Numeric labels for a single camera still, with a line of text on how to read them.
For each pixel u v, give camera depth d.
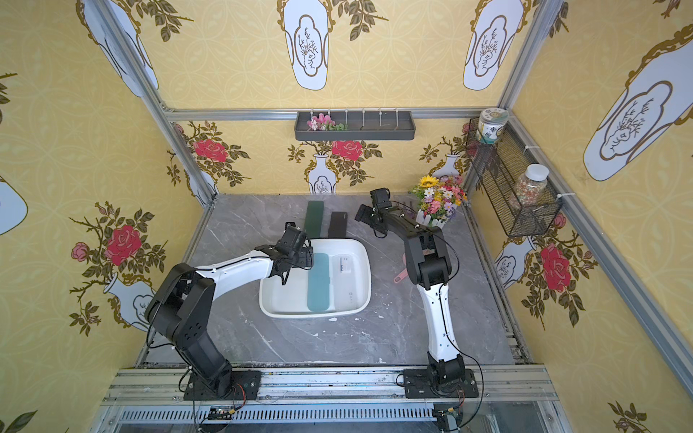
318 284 0.92
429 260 0.62
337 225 1.10
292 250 0.74
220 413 0.73
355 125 0.92
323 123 0.88
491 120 0.84
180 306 0.47
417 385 0.73
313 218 1.12
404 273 0.95
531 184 0.66
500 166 0.95
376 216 0.84
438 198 0.98
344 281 0.94
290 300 0.90
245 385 0.74
